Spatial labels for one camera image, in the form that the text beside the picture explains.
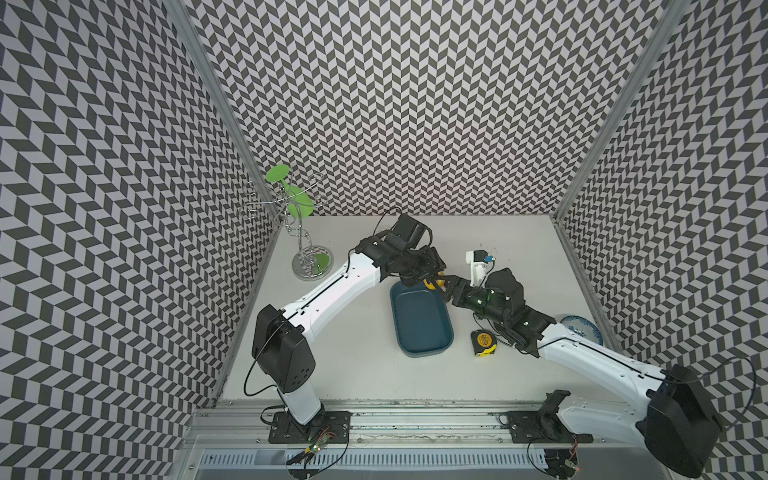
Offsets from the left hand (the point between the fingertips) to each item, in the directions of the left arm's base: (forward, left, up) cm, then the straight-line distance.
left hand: (439, 274), depth 77 cm
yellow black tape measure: (-11, -14, -19) cm, 26 cm away
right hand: (-3, +1, -2) cm, 3 cm away
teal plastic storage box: (-3, +4, -21) cm, 21 cm away
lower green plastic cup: (+24, +41, +4) cm, 47 cm away
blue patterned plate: (-6, -44, -19) cm, 48 cm away
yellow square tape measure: (-4, 0, +1) cm, 4 cm away
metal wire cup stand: (+19, +42, +8) cm, 47 cm away
